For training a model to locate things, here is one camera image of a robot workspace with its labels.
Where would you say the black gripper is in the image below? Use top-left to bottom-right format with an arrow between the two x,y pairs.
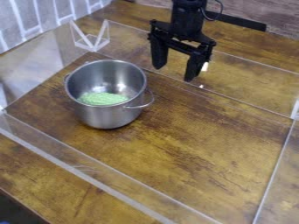
149,0 -> 217,82

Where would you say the silver metal pot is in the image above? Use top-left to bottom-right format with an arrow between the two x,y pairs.
64,59 -> 155,130

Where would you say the green textured object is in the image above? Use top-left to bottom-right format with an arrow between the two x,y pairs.
79,93 -> 129,106

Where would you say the black cable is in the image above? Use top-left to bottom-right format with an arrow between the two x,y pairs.
201,0 -> 225,22

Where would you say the black wall strip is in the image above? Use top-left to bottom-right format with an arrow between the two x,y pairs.
207,11 -> 267,32

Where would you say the clear acrylic corner bracket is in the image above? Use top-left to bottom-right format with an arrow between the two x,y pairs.
70,20 -> 110,53

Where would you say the clear acrylic barrier wall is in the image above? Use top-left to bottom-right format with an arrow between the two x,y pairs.
0,20 -> 299,224

